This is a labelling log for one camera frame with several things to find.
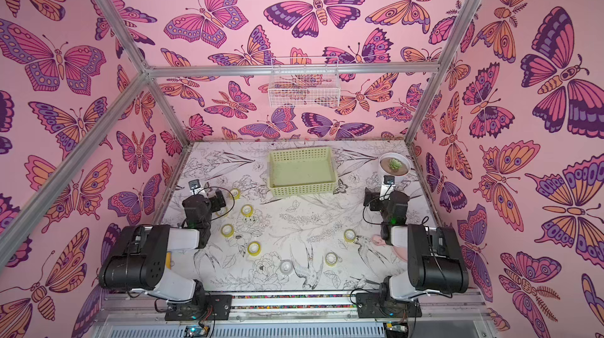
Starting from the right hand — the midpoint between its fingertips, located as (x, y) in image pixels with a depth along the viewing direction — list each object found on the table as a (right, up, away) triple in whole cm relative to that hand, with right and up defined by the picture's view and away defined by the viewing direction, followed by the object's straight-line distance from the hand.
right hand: (375, 187), depth 93 cm
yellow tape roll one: (-57, -3, +7) cm, 58 cm away
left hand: (-66, -1, +1) cm, 66 cm away
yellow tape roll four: (-46, -22, -7) cm, 52 cm away
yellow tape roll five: (-18, -24, -9) cm, 32 cm away
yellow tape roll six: (-11, -18, -4) cm, 21 cm away
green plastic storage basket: (-30, +6, +17) cm, 34 cm away
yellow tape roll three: (-58, -16, -3) cm, 60 cm away
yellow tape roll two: (-51, -10, +3) cm, 52 cm away
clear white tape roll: (-34, -27, -11) cm, 45 cm away
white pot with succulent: (+9, +9, +4) cm, 14 cm away
